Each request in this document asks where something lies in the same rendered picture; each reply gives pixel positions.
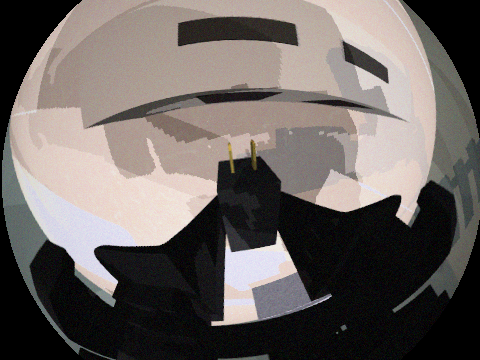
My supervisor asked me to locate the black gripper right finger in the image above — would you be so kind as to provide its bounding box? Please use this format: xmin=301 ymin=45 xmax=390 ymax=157
xmin=277 ymin=192 xmax=401 ymax=301

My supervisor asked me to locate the black two-prong plug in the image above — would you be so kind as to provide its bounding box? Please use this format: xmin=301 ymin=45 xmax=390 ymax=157
xmin=216 ymin=139 xmax=281 ymax=252

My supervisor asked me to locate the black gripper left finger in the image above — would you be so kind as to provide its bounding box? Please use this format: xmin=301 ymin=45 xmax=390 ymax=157
xmin=93 ymin=195 xmax=227 ymax=321

